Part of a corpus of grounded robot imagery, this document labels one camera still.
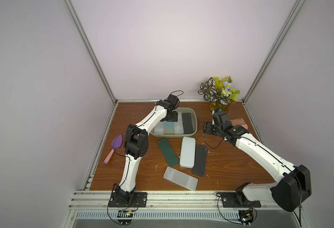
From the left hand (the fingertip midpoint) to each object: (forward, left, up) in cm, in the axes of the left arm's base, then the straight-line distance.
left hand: (173, 117), depth 96 cm
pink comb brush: (+5, -51, -11) cm, 52 cm away
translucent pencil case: (-3, -3, -8) cm, 9 cm away
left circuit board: (-54, +25, -14) cm, 61 cm away
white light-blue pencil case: (-21, -9, -8) cm, 25 cm away
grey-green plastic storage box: (-6, +12, -8) cm, 15 cm away
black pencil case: (-2, -10, -8) cm, 13 cm away
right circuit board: (-54, -37, -12) cm, 66 cm away
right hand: (-11, -21, +9) cm, 25 cm away
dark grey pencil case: (-25, -17, -11) cm, 32 cm away
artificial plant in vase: (+11, -31, +13) cm, 35 cm away
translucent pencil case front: (-37, -4, -10) cm, 38 cm away
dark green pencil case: (-22, +3, -10) cm, 25 cm away
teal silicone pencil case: (-5, +3, -5) cm, 8 cm away
